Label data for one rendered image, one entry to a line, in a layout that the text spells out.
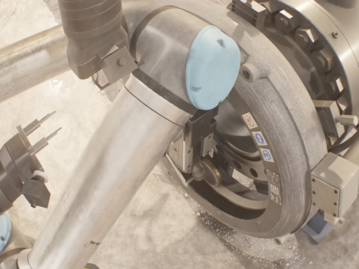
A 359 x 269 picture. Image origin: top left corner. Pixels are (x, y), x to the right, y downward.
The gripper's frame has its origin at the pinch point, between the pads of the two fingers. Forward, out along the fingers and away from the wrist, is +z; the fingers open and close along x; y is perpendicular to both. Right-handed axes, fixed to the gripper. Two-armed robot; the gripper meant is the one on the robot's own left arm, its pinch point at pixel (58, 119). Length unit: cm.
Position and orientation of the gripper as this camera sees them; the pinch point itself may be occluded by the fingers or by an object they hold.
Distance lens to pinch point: 54.7
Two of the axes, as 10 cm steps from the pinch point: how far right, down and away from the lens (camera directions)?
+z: 7.6, -5.3, 3.8
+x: -0.2, -6.0, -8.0
